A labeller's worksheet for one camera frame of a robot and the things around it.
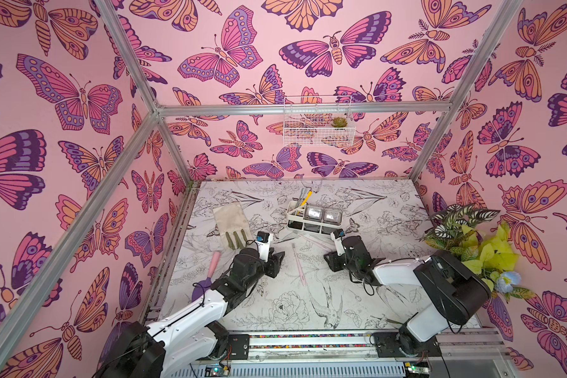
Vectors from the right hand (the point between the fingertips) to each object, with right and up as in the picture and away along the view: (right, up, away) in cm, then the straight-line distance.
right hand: (329, 253), depth 94 cm
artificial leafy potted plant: (+37, +11, -23) cm, 45 cm away
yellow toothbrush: (-8, +22, +19) cm, 30 cm away
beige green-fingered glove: (-40, +10, +9) cm, 43 cm away
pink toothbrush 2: (-3, +3, +3) cm, 5 cm away
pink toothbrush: (-12, -5, -2) cm, 14 cm away
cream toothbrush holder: (-6, +14, +5) cm, 16 cm away
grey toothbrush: (-11, +22, +3) cm, 25 cm away
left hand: (-19, +4, -11) cm, 22 cm away
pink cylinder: (-45, -1, -2) cm, 45 cm away
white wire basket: (-4, +53, +1) cm, 53 cm away
